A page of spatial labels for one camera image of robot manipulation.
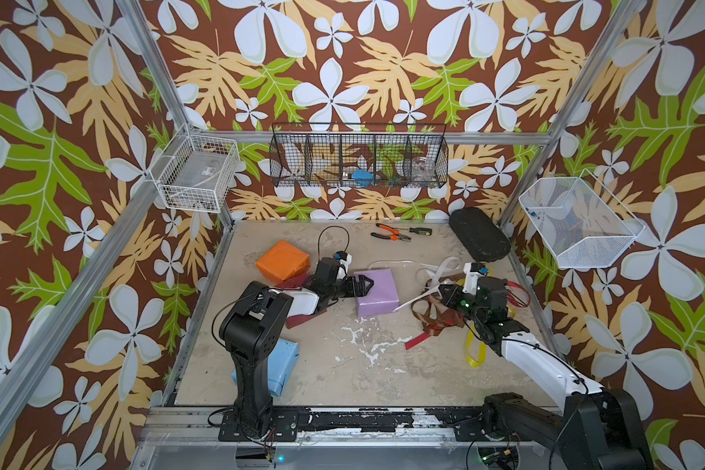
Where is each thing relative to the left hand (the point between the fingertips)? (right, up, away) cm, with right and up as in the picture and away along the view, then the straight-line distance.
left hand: (364, 280), depth 97 cm
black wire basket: (-2, +43, +1) cm, 43 cm away
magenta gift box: (-16, -3, -29) cm, 33 cm away
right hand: (+21, 0, -11) cm, 24 cm away
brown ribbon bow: (+22, -10, -1) cm, 24 cm away
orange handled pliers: (+12, +15, +18) cm, 27 cm away
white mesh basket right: (+62, +18, -15) cm, 66 cm away
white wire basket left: (-51, +33, -11) cm, 62 cm away
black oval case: (+44, +16, +11) cm, 48 cm away
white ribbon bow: (+31, +4, +11) cm, 33 cm away
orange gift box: (-29, +6, +2) cm, 29 cm away
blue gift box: (-24, -20, -18) cm, 36 cm away
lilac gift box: (+5, -5, -6) cm, 9 cm away
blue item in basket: (-1, +34, -1) cm, 34 cm away
